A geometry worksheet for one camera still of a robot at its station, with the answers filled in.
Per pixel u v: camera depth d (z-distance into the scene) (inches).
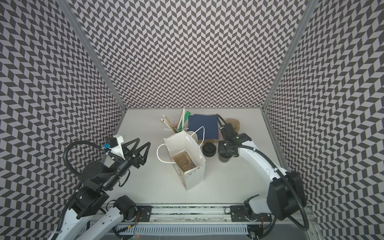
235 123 41.0
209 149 35.8
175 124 37.6
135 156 21.1
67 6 28.0
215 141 38.0
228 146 23.4
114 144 19.6
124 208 24.4
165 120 34.1
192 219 28.4
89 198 17.6
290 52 32.5
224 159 33.3
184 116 35.9
